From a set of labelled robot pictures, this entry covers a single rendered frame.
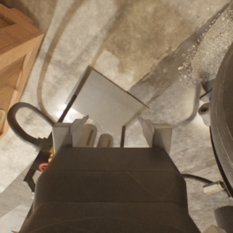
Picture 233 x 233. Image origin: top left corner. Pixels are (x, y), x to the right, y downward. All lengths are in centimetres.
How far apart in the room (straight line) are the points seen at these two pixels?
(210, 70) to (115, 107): 52
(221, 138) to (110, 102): 70
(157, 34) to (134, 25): 11
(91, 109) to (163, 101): 42
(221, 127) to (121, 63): 60
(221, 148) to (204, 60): 60
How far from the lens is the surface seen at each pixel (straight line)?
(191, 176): 106
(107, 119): 103
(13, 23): 83
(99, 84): 90
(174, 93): 93
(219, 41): 88
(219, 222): 213
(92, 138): 71
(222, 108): 39
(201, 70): 90
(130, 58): 83
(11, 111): 73
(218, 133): 36
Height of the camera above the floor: 79
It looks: 51 degrees down
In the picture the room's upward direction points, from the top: 170 degrees counter-clockwise
